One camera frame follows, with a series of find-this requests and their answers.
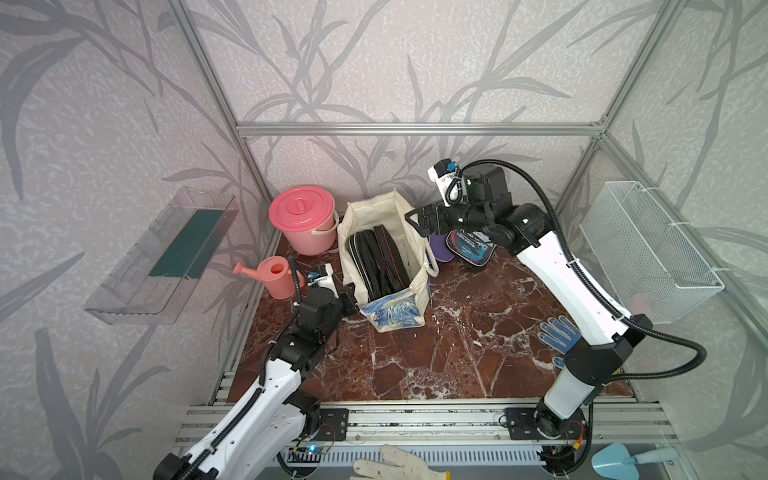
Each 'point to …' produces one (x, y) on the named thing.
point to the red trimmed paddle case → (391, 260)
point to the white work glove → (395, 465)
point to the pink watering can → (276, 274)
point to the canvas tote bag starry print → (398, 310)
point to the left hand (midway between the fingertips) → (357, 286)
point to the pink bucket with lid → (308, 218)
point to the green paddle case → (363, 249)
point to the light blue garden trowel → (613, 460)
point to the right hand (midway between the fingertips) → (419, 209)
